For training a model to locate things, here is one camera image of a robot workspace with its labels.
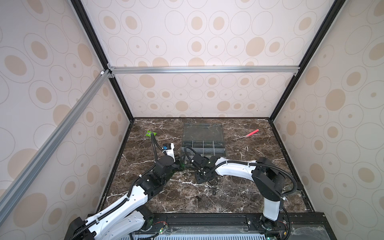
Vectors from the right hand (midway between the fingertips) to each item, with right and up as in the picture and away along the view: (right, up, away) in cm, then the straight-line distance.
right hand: (199, 179), depth 88 cm
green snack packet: (-37, +27, +21) cm, 50 cm away
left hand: (-6, +17, -12) cm, 22 cm away
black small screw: (-1, -8, -7) cm, 10 cm away
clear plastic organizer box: (+5, +23, +20) cm, 31 cm away
